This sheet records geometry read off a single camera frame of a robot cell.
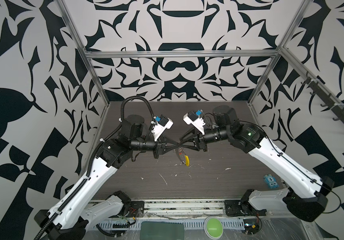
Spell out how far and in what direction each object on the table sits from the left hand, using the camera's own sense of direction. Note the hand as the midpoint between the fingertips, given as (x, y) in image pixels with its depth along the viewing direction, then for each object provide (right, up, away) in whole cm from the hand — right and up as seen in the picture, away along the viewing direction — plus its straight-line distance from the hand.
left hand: (179, 143), depth 58 cm
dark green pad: (-7, -41, +10) cm, 43 cm away
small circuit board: (+34, -41, +13) cm, 55 cm away
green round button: (+16, -40, +11) cm, 45 cm away
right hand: (+1, 0, 0) cm, 1 cm away
